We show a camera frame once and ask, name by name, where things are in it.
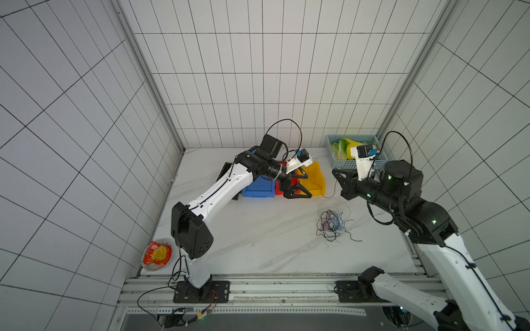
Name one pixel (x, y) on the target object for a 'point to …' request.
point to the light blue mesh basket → (381, 160)
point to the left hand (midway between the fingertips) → (302, 187)
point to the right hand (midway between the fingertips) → (325, 172)
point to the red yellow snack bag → (157, 255)
